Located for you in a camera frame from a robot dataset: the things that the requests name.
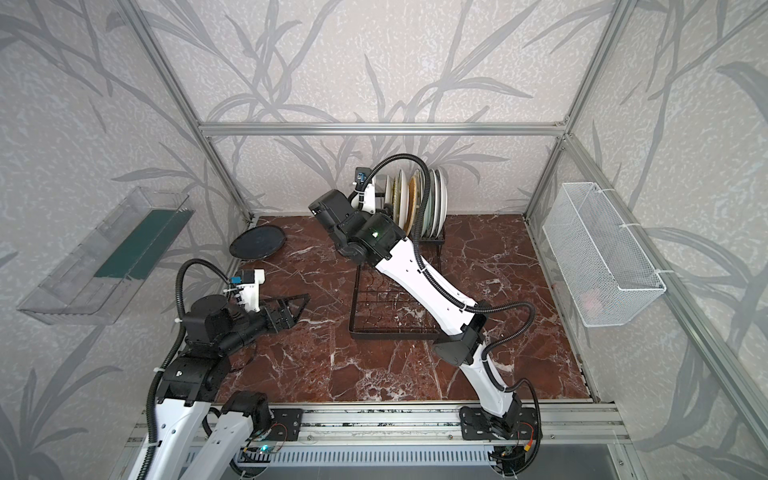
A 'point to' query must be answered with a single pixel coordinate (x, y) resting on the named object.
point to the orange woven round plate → (411, 212)
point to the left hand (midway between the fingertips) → (299, 300)
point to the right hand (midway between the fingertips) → (369, 205)
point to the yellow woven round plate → (395, 199)
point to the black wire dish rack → (381, 308)
